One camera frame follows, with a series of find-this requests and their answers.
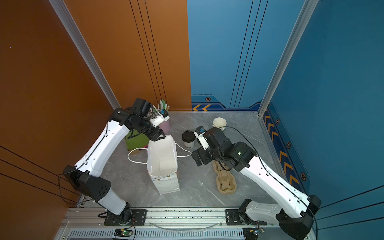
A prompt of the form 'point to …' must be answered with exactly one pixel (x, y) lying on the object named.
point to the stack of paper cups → (220, 123)
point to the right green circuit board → (256, 231)
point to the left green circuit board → (122, 232)
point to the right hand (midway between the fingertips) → (198, 150)
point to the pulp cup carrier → (225, 180)
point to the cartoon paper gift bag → (162, 165)
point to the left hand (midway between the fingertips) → (161, 131)
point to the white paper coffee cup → (189, 145)
